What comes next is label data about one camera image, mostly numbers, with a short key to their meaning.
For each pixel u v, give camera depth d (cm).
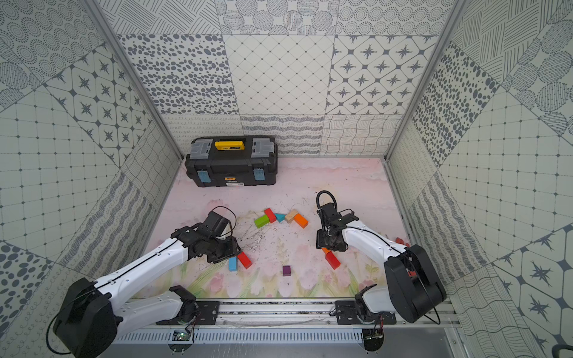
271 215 96
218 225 67
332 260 84
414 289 42
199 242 59
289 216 96
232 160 96
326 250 85
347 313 74
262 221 96
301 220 96
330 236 64
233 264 84
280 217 95
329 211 73
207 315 74
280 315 75
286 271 82
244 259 84
